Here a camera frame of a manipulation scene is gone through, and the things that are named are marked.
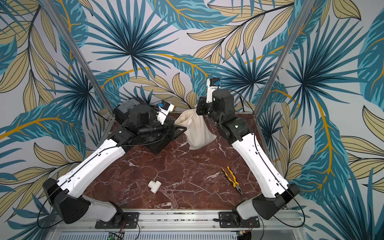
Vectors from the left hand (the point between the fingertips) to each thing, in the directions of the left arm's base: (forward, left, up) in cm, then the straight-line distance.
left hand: (179, 126), depth 67 cm
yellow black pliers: (-14, -31, -34) cm, 48 cm away
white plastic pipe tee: (-17, +14, -32) cm, 39 cm away
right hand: (+5, -3, +10) cm, 12 cm away
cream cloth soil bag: (+4, -9, -11) cm, 15 cm away
